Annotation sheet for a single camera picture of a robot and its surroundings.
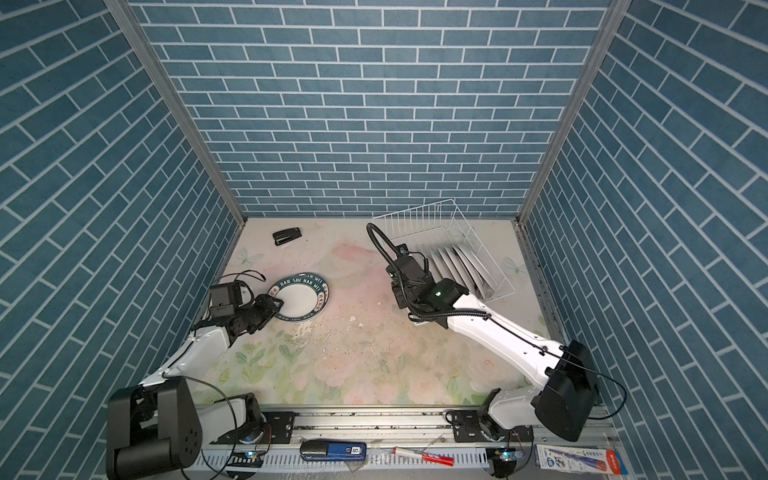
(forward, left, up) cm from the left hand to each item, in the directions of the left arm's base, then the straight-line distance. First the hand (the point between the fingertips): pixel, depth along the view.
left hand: (280, 302), depth 88 cm
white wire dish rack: (+34, -54, -4) cm, 63 cm away
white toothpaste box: (-40, -77, -5) cm, 86 cm away
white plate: (+5, -5, -5) cm, 9 cm away
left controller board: (-37, +2, -10) cm, 39 cm away
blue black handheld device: (-37, -17, -2) cm, 41 cm away
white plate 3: (+5, -58, +9) cm, 59 cm away
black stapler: (+32, +7, -5) cm, 33 cm away
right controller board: (-38, -62, -7) cm, 73 cm away
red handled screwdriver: (-39, -43, -6) cm, 58 cm away
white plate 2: (+5, -55, +9) cm, 56 cm away
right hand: (0, -37, +13) cm, 39 cm away
